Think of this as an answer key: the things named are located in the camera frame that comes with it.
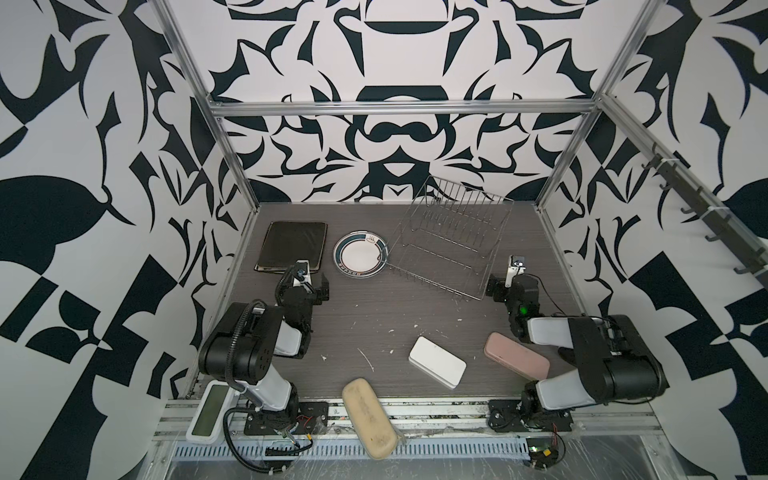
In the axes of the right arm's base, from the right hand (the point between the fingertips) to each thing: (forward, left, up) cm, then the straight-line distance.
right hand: (511, 273), depth 93 cm
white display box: (-35, +80, -2) cm, 88 cm away
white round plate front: (+12, +47, -5) cm, 49 cm away
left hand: (0, +63, +4) cm, 63 cm away
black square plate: (+14, +72, -1) cm, 74 cm away
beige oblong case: (-38, +43, -2) cm, 57 cm away
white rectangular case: (-25, +26, -3) cm, 36 cm away
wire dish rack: (+18, +15, -4) cm, 23 cm away
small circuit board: (-44, +2, -8) cm, 45 cm away
